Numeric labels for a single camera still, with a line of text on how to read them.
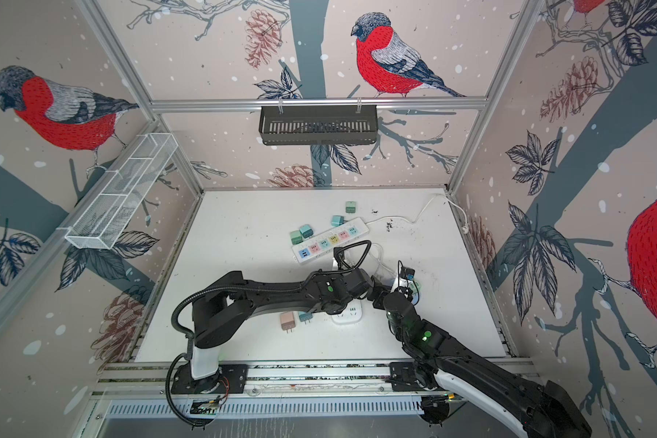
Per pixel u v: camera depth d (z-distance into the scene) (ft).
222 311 1.64
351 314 2.70
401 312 1.96
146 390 2.40
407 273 2.29
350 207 3.73
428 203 3.62
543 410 1.39
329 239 3.30
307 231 3.40
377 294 2.37
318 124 3.49
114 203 2.48
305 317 2.73
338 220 3.51
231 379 2.41
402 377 2.39
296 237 3.40
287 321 2.72
